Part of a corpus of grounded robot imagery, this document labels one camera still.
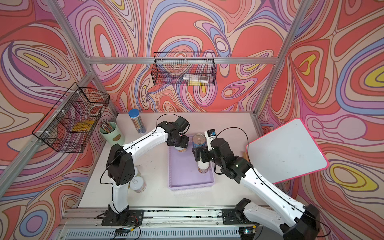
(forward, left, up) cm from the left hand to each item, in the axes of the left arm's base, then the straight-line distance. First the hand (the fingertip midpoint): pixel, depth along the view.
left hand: (184, 144), depth 89 cm
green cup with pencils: (+5, +45, +3) cm, 45 cm away
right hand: (-11, -10, +9) cm, 17 cm away
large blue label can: (+2, -9, 0) cm, 9 cm away
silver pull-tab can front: (-23, +24, -4) cm, 33 cm away
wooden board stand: (-5, -38, -6) cm, 39 cm away
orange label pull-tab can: (-3, +3, -1) cm, 4 cm away
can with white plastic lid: (-13, -11, -4) cm, 17 cm away
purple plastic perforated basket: (-13, 0, -10) cm, 17 cm away
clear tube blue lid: (+16, +31, +8) cm, 36 cm away
